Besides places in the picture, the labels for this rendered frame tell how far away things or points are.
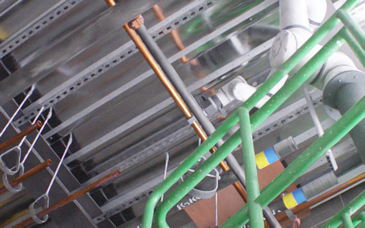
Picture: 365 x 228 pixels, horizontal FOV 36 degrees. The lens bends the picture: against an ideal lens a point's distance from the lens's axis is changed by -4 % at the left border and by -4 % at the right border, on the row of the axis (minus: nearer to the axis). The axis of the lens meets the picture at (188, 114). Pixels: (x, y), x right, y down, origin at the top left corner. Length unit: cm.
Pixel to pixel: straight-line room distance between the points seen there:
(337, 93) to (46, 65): 116
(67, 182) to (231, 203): 103
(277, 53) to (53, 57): 90
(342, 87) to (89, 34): 100
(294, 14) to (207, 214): 170
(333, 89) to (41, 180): 197
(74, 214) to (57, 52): 140
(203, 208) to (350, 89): 187
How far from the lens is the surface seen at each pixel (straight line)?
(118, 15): 226
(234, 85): 283
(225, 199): 358
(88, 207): 369
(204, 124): 250
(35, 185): 345
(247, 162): 163
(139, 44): 284
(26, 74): 243
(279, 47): 211
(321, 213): 355
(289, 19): 231
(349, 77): 200
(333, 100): 202
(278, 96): 195
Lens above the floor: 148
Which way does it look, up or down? 65 degrees up
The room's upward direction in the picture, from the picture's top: 5 degrees clockwise
